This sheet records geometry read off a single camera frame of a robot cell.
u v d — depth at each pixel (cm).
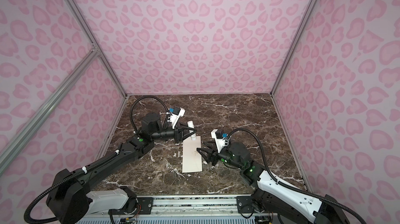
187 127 68
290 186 47
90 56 87
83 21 82
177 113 64
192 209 73
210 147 72
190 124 69
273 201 58
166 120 63
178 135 63
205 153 63
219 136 62
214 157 62
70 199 39
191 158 89
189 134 68
